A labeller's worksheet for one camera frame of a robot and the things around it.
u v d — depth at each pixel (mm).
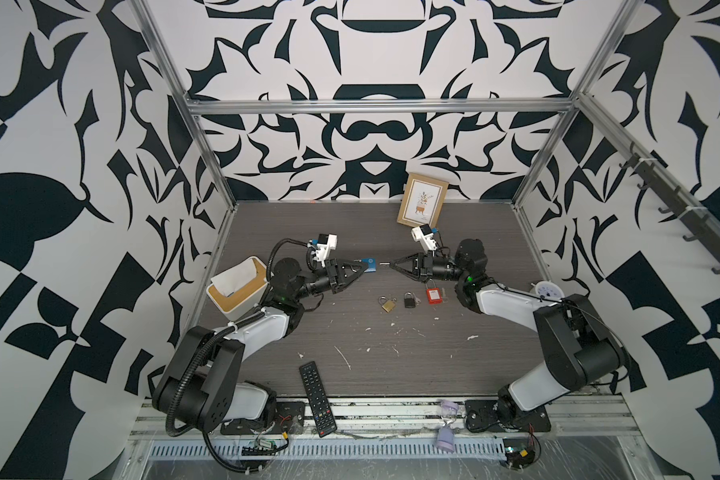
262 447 727
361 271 728
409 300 939
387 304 939
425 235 771
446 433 712
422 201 1082
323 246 744
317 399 759
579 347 456
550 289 939
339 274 697
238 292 906
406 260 762
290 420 732
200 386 425
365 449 745
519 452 710
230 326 489
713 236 548
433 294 939
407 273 748
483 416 744
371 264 741
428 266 714
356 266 740
